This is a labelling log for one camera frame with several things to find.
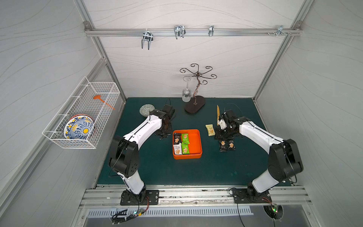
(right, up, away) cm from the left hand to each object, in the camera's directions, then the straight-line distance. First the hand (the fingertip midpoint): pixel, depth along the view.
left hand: (166, 132), depth 87 cm
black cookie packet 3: (+43, -10, +4) cm, 44 cm away
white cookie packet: (+7, -11, +1) cm, 13 cm away
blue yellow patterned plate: (-35, +7, -25) cm, 43 cm away
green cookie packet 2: (+12, -11, +3) cm, 17 cm away
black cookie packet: (+7, -5, +6) cm, 10 cm away
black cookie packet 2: (+37, -9, +5) cm, 39 cm away
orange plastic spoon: (-37, +21, -9) cm, 43 cm away
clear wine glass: (+13, +26, +6) cm, 30 cm away
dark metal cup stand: (+22, +21, +27) cm, 41 cm away
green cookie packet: (+12, -5, +8) cm, 16 cm away
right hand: (+33, -3, +2) cm, 33 cm away
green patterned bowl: (-20, +15, +23) cm, 34 cm away
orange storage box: (+19, -10, +5) cm, 22 cm away
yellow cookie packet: (+30, 0, +13) cm, 33 cm away
